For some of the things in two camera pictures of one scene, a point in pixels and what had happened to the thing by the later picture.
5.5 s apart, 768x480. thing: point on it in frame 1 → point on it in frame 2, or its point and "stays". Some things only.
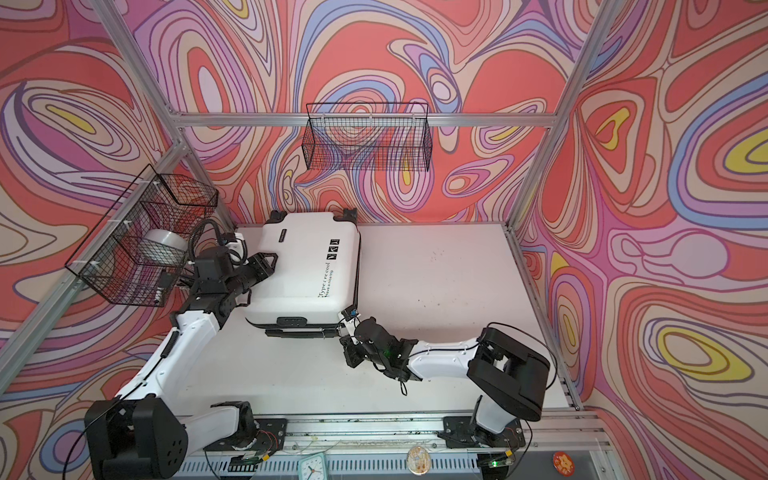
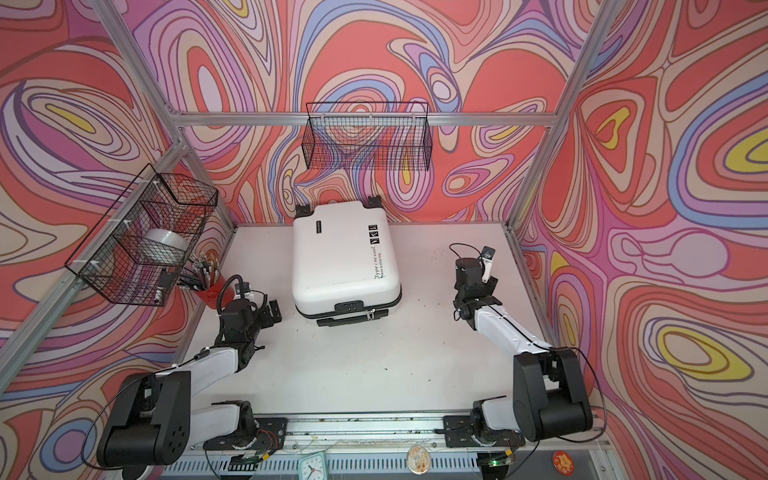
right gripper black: (348, 348) → (490, 288)
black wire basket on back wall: (372, 136) stays
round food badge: (418, 460) stays
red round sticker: (563, 463) stays
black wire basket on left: (137, 254) stays
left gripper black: (258, 264) → (267, 320)
